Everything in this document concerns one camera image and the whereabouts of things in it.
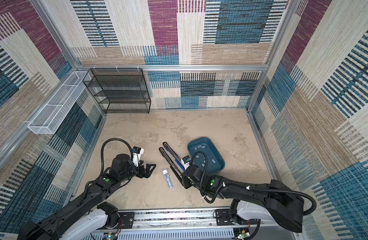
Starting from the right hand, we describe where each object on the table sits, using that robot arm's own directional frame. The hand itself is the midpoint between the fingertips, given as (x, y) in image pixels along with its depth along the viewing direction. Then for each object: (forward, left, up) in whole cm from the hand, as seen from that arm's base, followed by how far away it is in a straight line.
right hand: (184, 176), depth 82 cm
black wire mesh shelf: (+59, +45, +13) cm, 75 cm away
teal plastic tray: (+16, -17, -3) cm, 23 cm away
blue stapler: (+11, +4, -3) cm, 12 cm away
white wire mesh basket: (+18, +62, +29) cm, 71 cm away
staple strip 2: (+12, -18, -6) cm, 22 cm away
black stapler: (+4, +4, -4) cm, 6 cm away
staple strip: (+21, -11, -5) cm, 24 cm away
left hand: (+6, +18, +6) cm, 20 cm away
